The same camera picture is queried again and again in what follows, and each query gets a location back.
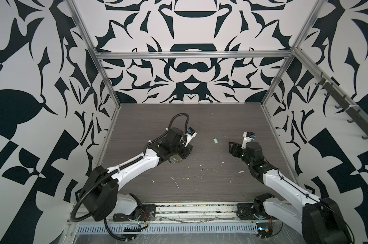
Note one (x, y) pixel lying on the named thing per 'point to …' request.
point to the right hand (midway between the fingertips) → (234, 142)
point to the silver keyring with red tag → (175, 158)
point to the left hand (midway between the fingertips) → (192, 143)
